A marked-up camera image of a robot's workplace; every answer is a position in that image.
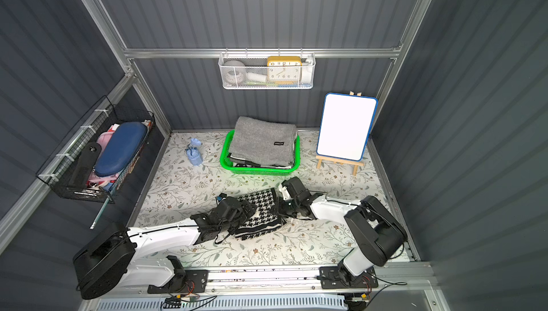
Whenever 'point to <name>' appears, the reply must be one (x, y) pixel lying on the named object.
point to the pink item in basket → (95, 177)
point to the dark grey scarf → (265, 142)
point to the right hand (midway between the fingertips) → (273, 209)
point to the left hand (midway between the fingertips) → (253, 215)
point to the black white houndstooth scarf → (265, 219)
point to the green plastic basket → (258, 171)
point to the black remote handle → (85, 165)
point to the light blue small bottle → (194, 152)
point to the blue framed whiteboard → (344, 125)
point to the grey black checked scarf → (280, 157)
